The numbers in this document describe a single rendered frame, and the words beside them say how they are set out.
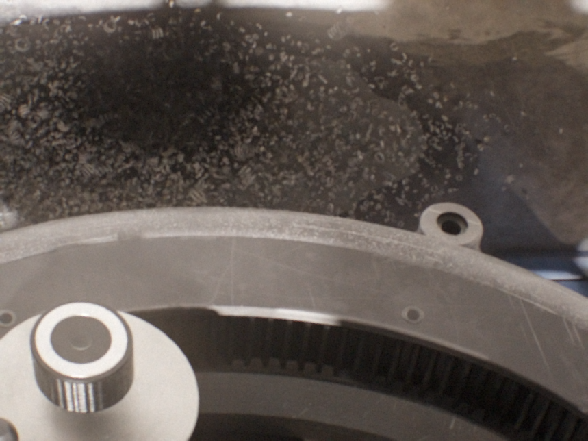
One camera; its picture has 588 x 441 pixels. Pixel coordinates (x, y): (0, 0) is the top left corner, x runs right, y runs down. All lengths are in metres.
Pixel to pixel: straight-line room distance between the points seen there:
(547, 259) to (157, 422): 0.64
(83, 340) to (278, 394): 0.16
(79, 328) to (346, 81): 0.46
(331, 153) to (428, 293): 0.37
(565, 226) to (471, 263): 0.46
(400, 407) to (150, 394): 0.16
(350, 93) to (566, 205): 0.25
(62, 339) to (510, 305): 0.25
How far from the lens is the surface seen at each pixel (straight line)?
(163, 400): 0.58
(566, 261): 1.15
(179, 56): 0.91
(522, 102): 1.00
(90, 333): 0.55
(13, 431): 0.54
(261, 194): 1.02
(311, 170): 1.02
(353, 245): 0.67
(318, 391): 0.67
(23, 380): 0.59
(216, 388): 0.67
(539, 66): 0.98
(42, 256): 0.65
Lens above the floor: 0.74
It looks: 44 degrees down
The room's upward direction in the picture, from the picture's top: 173 degrees clockwise
